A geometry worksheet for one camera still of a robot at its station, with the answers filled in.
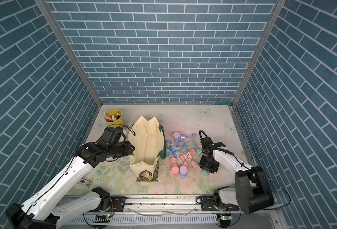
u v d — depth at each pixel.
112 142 0.57
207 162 0.72
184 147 0.93
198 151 0.91
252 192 0.42
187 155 0.87
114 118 0.94
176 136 0.91
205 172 0.81
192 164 0.86
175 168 0.79
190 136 0.97
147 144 0.96
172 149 0.91
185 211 0.73
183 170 0.77
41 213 0.38
